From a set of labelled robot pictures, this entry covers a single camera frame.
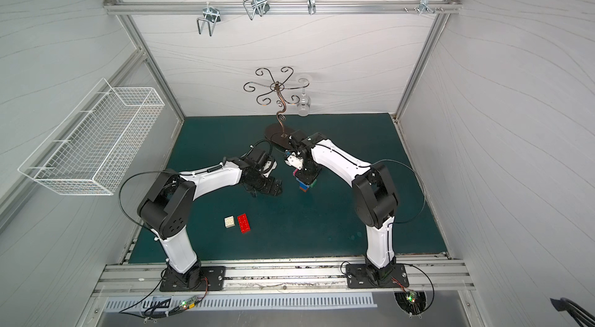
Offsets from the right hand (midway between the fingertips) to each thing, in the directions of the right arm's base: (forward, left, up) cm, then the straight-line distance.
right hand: (309, 176), depth 90 cm
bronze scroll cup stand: (+27, +18, -5) cm, 33 cm away
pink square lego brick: (0, +5, +2) cm, 6 cm away
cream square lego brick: (-17, +29, -5) cm, 34 cm away
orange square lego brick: (-3, +2, -7) cm, 8 cm away
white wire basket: (-7, +64, +25) cm, 69 cm away
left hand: (-4, +14, -5) cm, 16 cm away
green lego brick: (-4, -2, +1) cm, 5 cm away
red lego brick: (-18, +23, -6) cm, 30 cm away
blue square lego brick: (-3, +2, -4) cm, 5 cm away
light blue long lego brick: (-3, +1, -2) cm, 4 cm away
